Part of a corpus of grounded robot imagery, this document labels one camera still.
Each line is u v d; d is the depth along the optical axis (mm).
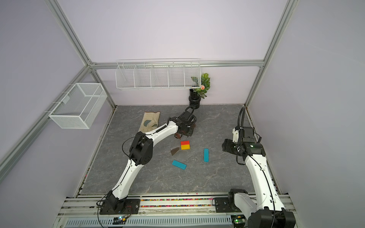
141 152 600
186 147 964
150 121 1084
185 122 833
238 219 723
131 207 737
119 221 721
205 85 968
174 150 941
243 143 589
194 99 1142
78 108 830
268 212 384
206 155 913
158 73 997
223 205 739
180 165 881
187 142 991
